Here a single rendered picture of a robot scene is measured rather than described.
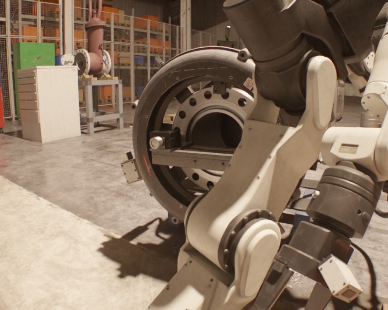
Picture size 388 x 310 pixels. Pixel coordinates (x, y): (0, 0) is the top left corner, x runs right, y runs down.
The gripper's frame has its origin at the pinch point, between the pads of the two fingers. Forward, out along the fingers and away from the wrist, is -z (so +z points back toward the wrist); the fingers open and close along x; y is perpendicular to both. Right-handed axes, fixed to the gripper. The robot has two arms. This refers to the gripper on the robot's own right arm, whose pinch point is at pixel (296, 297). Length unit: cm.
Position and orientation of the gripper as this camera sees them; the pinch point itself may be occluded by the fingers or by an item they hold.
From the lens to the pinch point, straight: 42.9
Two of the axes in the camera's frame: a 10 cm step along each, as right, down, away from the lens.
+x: 7.5, 5.1, 4.2
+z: 4.9, -8.5, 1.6
